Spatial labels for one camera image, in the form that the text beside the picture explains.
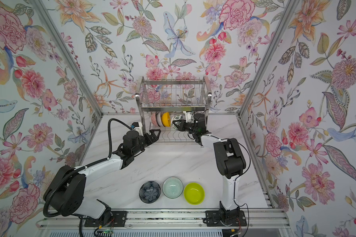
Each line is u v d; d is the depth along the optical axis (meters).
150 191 0.82
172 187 0.83
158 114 1.04
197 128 0.79
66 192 0.43
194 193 0.81
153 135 0.76
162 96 1.14
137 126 0.78
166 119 1.02
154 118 1.03
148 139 0.75
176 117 0.93
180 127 0.87
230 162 0.54
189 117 0.86
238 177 0.55
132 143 0.67
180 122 0.89
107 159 0.57
